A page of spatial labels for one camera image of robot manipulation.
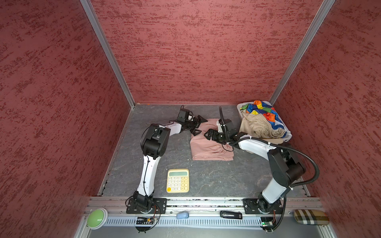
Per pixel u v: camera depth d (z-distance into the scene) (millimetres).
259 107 1078
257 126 983
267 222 707
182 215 701
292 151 459
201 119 924
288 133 920
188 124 921
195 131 997
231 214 726
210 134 831
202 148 924
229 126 725
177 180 807
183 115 874
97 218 705
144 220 721
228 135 718
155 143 598
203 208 742
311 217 683
